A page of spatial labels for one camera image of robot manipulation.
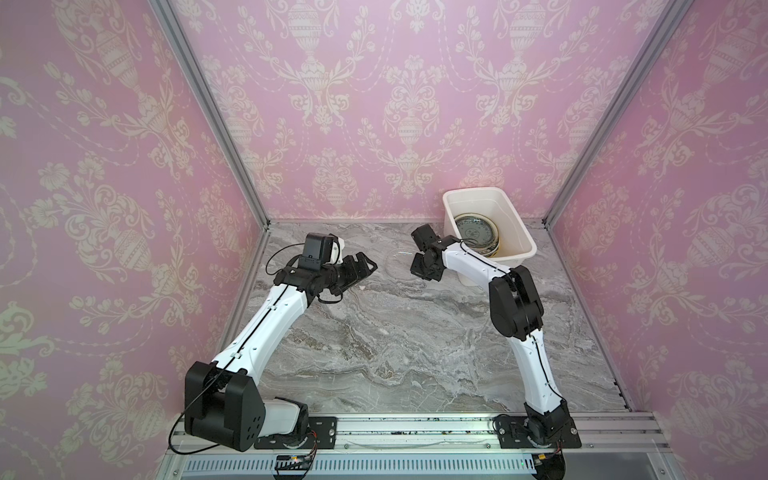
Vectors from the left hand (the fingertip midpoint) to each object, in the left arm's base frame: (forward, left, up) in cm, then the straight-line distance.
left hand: (369, 272), depth 80 cm
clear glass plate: (+19, -8, -21) cm, 30 cm away
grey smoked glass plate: (+30, -38, -15) cm, 51 cm away
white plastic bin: (+20, -47, -9) cm, 52 cm away
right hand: (+14, -15, -18) cm, 27 cm away
